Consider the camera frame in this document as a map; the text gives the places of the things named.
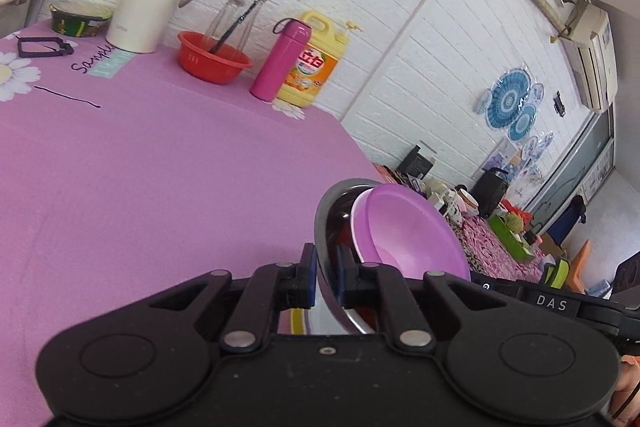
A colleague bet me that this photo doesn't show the clear glass pitcher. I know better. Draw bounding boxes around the clear glass pitcher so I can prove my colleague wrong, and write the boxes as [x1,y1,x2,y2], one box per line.
[202,0,266,53]

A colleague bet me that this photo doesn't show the red plastic basket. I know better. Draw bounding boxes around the red plastic basket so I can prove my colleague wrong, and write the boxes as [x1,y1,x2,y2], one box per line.
[178,31,253,86]

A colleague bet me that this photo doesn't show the translucent purple plastic bowl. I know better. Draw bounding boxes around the translucent purple plastic bowl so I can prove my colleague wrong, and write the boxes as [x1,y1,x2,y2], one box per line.
[349,184,471,281]

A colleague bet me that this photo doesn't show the black box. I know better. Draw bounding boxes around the black box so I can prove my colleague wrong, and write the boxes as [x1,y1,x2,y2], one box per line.
[397,142,437,179]

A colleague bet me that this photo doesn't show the pink thermos bottle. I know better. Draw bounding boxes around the pink thermos bottle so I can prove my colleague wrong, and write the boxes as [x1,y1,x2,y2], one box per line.
[250,17,312,102]

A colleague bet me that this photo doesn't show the purple floral tablecloth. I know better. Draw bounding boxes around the purple floral tablecloth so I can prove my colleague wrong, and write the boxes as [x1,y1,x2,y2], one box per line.
[1,36,376,426]

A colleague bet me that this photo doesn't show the dark stirring stick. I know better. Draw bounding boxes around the dark stirring stick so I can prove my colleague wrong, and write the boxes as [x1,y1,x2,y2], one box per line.
[207,0,274,56]

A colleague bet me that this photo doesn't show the blue white wall decoration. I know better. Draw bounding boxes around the blue white wall decoration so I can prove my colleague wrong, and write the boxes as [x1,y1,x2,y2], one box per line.
[473,66,546,144]

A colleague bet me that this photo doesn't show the stacked bowls on side table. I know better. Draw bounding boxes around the stacked bowls on side table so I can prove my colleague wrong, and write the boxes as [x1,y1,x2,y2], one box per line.
[456,187,478,216]

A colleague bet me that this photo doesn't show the green instant noodle cup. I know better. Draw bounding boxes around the green instant noodle cup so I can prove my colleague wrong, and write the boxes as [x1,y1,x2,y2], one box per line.
[49,0,113,38]

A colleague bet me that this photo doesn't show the white wall air conditioner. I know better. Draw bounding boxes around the white wall air conditioner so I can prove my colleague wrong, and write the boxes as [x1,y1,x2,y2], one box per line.
[561,0,618,113]

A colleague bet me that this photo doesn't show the stainless steel bowl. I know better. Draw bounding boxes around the stainless steel bowl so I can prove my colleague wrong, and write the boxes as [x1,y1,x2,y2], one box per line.
[314,179,380,334]

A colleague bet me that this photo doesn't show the person's right hand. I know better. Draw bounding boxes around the person's right hand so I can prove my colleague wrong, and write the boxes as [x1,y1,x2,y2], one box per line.
[608,355,640,427]

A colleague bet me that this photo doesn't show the yellow dish soap bottle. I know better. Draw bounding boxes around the yellow dish soap bottle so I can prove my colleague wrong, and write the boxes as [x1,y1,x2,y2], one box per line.
[277,11,362,108]

